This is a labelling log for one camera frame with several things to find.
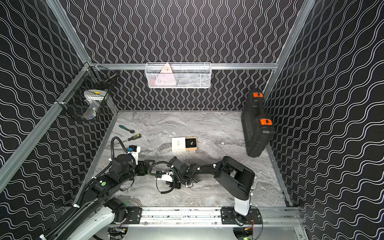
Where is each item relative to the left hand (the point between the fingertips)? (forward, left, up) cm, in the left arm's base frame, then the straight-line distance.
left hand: (149, 160), depth 77 cm
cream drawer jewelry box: (+19, -14, -12) cm, 26 cm away
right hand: (-4, -8, -16) cm, 18 cm away
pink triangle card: (+45, -3, +20) cm, 49 cm away
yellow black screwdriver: (+23, +20, -15) cm, 34 cm away
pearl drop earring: (+21, -20, -14) cm, 32 cm away
